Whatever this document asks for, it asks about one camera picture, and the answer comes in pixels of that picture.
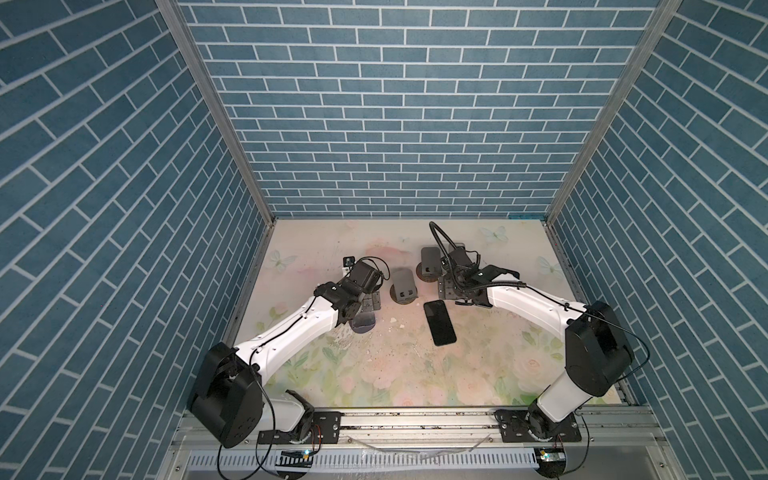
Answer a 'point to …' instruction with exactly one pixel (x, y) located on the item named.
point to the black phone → (440, 323)
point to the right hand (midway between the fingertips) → (451, 283)
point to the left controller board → (296, 458)
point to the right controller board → (551, 461)
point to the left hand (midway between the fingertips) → (362, 297)
